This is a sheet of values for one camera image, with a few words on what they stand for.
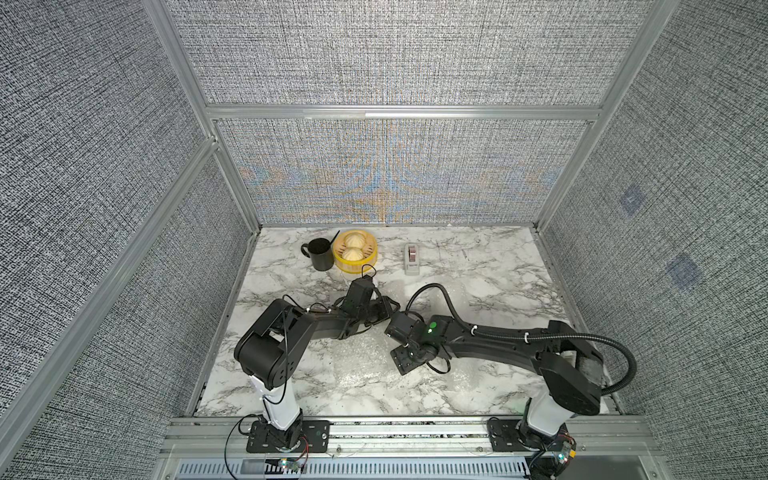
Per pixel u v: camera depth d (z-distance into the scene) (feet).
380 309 2.75
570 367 1.51
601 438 2.46
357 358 2.81
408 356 2.41
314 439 2.42
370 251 3.56
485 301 3.23
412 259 3.48
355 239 3.51
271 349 1.60
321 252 3.31
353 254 3.36
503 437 2.40
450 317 1.95
